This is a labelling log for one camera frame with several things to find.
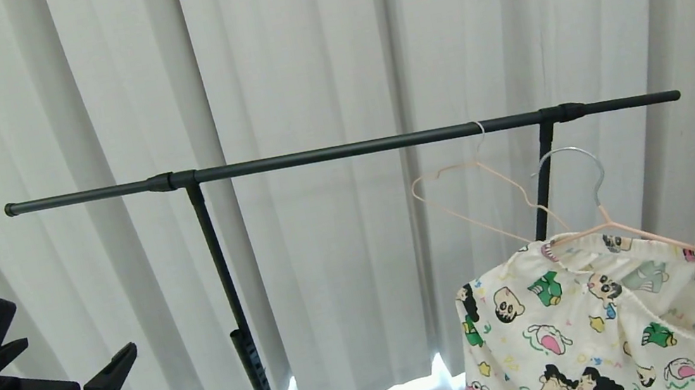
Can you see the cream printed garment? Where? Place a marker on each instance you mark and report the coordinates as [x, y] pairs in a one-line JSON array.
[[559, 343]]

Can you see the white curtain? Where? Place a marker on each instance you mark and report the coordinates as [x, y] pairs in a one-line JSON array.
[[294, 54]]

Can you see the black clothes rack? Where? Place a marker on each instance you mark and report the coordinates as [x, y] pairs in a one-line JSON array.
[[312, 156]]

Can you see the pink clothes hanger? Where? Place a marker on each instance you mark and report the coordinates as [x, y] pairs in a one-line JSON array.
[[490, 173], [597, 194]]

